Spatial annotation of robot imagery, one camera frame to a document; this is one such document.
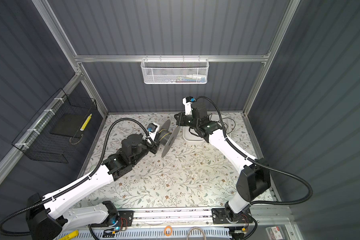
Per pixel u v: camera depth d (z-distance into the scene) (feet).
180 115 2.23
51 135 2.34
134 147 1.72
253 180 1.42
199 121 1.96
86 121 2.59
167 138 2.48
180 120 2.23
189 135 2.26
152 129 1.95
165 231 2.32
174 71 4.06
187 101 2.28
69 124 2.52
